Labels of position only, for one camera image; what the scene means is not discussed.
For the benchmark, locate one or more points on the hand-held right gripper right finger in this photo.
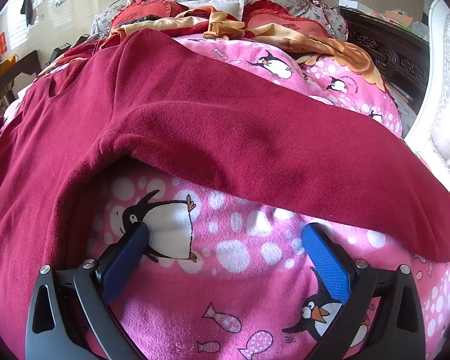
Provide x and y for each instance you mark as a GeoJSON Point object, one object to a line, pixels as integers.
{"type": "Point", "coordinates": [328, 266]}

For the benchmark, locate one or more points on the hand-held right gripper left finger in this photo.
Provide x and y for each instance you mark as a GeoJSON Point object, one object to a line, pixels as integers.
{"type": "Point", "coordinates": [125, 262]}

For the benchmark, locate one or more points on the maroon sweater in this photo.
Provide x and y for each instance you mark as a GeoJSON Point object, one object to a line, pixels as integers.
{"type": "Point", "coordinates": [172, 120]}

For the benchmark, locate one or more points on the pink penguin print blanket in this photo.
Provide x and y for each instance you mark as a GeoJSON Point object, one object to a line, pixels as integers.
{"type": "Point", "coordinates": [228, 307]}

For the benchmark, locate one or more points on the white upholstered chair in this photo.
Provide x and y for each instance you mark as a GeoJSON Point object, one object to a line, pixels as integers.
{"type": "Point", "coordinates": [442, 120]}

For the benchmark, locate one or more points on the orange patterned blanket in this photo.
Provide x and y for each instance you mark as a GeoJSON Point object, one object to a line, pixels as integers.
{"type": "Point", "coordinates": [345, 50]}

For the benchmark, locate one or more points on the dark carved wooden cabinet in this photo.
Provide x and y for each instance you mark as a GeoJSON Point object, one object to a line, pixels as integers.
{"type": "Point", "coordinates": [390, 56]}

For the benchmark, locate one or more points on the dark wooden side table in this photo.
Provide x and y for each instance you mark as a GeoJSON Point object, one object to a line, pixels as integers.
{"type": "Point", "coordinates": [11, 75]}

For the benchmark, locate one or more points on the black object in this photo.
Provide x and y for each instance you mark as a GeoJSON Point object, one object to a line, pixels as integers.
{"type": "Point", "coordinates": [65, 47]}

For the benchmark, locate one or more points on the yellow green plastic item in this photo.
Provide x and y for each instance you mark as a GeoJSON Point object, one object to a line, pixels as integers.
{"type": "Point", "coordinates": [2, 66]}

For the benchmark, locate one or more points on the red heart-shaped pillow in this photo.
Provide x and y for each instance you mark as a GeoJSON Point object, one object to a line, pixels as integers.
{"type": "Point", "coordinates": [285, 18]}
{"type": "Point", "coordinates": [142, 11]}

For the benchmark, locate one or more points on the white box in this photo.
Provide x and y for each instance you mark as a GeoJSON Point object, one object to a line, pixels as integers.
{"type": "Point", "coordinates": [350, 4]}

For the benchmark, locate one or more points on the white pillow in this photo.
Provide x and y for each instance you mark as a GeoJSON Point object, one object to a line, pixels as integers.
{"type": "Point", "coordinates": [225, 7]}

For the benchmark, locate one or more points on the black hanging cloth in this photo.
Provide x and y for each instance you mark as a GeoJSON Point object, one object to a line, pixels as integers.
{"type": "Point", "coordinates": [28, 5]}

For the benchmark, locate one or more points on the red wall sign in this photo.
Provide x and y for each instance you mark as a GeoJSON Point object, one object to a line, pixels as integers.
{"type": "Point", "coordinates": [3, 42]}

